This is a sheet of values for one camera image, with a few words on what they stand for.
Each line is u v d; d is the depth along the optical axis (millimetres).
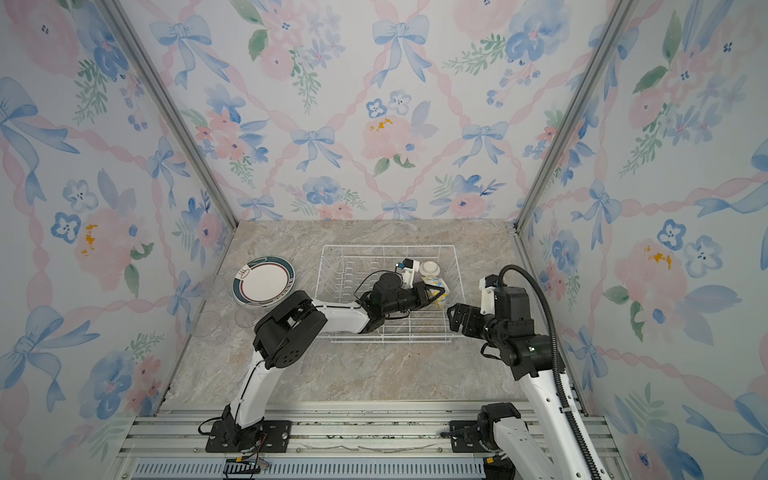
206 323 909
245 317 906
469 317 650
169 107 852
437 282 880
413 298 811
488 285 663
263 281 990
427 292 855
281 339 551
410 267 858
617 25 703
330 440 747
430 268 978
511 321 540
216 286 987
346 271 1044
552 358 467
